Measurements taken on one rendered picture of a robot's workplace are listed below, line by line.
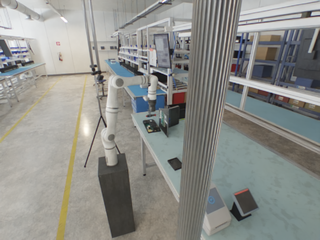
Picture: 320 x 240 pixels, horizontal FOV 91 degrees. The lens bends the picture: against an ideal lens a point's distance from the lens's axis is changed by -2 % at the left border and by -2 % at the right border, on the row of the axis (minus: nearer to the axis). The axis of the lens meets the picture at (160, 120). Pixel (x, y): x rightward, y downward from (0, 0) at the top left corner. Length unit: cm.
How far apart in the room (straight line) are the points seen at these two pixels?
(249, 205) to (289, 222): 23
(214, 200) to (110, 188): 93
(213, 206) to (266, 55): 470
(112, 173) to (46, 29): 1184
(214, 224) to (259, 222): 26
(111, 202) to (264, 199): 118
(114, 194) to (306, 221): 129
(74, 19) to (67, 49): 185
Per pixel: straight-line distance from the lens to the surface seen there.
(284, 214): 114
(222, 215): 89
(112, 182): 149
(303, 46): 270
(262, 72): 530
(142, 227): 209
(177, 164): 121
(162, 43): 271
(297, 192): 131
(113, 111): 124
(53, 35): 1270
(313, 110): 467
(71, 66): 1265
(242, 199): 95
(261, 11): 104
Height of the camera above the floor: 178
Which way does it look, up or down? 25 degrees down
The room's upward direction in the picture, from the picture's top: straight up
